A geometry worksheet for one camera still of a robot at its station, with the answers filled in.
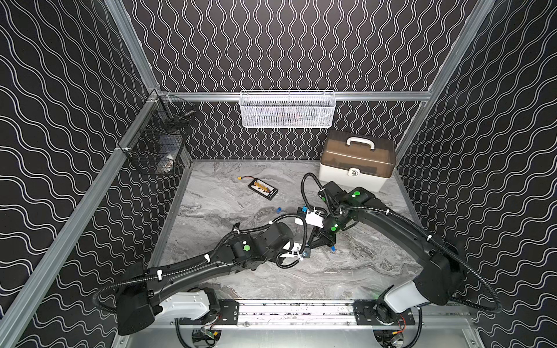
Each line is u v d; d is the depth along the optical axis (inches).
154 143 36.5
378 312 26.0
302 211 26.6
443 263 16.2
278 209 39.6
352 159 37.5
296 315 29.9
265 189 41.9
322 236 25.3
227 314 29.3
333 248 35.5
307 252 24.7
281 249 22.4
